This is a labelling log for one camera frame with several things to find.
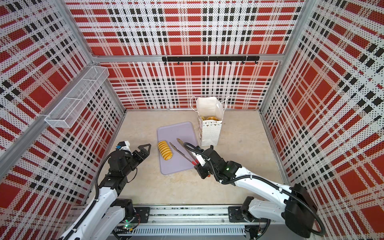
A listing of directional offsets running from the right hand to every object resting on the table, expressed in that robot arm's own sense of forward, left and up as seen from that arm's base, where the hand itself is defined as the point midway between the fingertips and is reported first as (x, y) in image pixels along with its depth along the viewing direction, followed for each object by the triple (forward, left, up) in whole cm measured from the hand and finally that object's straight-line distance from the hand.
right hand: (198, 166), depth 78 cm
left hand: (+8, +28, +3) cm, 29 cm away
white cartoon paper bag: (+39, -8, +2) cm, 40 cm away
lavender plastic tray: (+34, +9, -15) cm, 38 cm away
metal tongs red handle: (+2, +2, 0) cm, 3 cm away
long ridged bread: (+15, +22, -8) cm, 27 cm away
